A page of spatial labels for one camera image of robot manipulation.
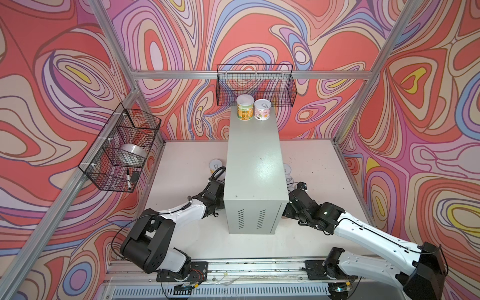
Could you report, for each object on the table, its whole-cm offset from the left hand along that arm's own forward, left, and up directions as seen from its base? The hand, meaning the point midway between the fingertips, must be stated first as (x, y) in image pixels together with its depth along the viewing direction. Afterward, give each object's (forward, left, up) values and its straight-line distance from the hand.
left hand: (223, 198), depth 92 cm
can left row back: (+19, +5, +4) cm, 20 cm away
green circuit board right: (-37, -47, -3) cm, 60 cm away
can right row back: (+15, -34, +4) cm, 37 cm away
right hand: (-10, -30, +8) cm, 32 cm away
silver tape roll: (+3, +32, +31) cm, 45 cm away
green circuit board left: (-37, +14, -4) cm, 40 cm away
